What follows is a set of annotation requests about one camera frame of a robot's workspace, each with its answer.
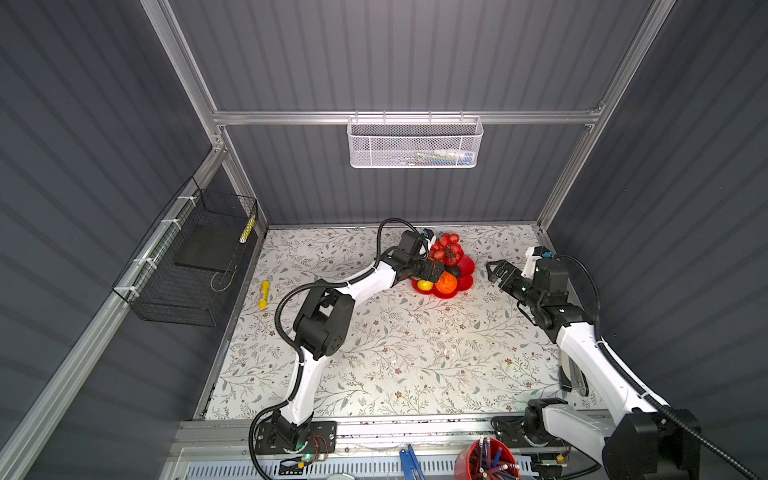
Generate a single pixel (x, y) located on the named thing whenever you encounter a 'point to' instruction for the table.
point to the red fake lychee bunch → (447, 249)
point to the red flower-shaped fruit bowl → (465, 280)
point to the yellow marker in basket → (247, 230)
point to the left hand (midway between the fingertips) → (432, 261)
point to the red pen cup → (487, 459)
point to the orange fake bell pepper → (446, 283)
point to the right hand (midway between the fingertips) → (502, 272)
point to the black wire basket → (184, 270)
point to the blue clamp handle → (410, 463)
